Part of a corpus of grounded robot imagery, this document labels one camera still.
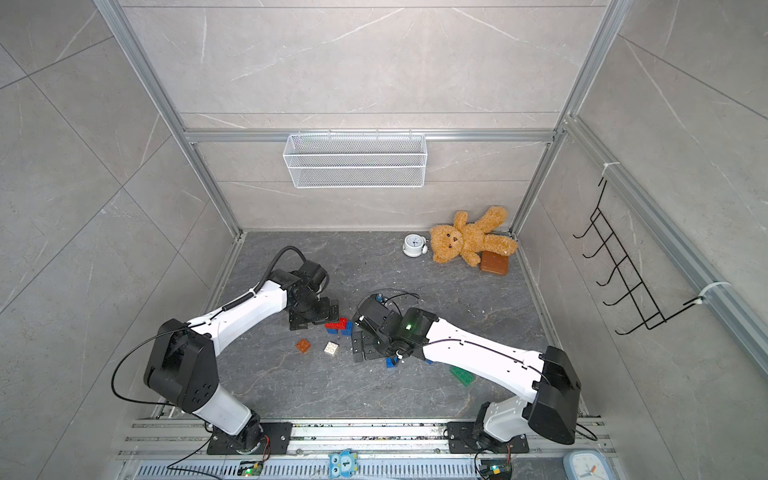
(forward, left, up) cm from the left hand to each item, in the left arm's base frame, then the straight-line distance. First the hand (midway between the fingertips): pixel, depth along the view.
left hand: (331, 317), depth 87 cm
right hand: (-12, -13, +6) cm, 19 cm away
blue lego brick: (-1, -5, -6) cm, 8 cm away
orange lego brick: (-6, +9, -7) cm, 12 cm away
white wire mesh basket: (+48, -5, +21) cm, 53 cm away
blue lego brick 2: (-1, +1, -8) cm, 8 cm away
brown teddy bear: (+30, -47, -1) cm, 56 cm away
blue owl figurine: (-35, -5, -6) cm, 36 cm away
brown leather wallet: (+23, -57, -7) cm, 62 cm away
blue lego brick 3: (-12, -17, -7) cm, 22 cm away
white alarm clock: (+31, -28, -5) cm, 42 cm away
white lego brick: (-6, 0, -7) cm, 9 cm away
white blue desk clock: (-37, -62, -5) cm, 73 cm away
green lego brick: (-16, -38, -7) cm, 42 cm away
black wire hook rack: (-9, -72, +23) cm, 76 cm away
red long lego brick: (-1, -3, -3) cm, 4 cm away
